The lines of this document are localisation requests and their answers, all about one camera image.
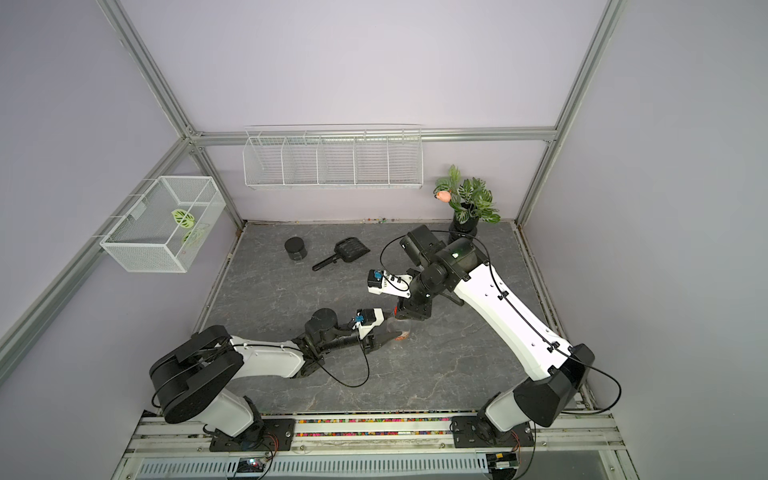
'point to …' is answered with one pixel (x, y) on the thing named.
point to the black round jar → (295, 247)
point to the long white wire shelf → (339, 156)
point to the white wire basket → (164, 224)
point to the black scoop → (346, 250)
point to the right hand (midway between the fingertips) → (404, 300)
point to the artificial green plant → (467, 197)
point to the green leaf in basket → (179, 214)
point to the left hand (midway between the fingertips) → (397, 324)
